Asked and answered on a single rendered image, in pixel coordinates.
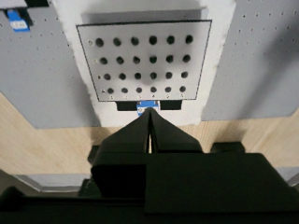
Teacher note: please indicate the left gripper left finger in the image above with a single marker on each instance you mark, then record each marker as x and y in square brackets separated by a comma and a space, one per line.
[131, 137]

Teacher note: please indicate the grey work mat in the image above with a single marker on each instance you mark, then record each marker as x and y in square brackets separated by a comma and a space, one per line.
[257, 76]

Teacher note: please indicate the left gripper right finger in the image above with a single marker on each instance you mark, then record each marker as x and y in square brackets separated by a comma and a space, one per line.
[169, 138]

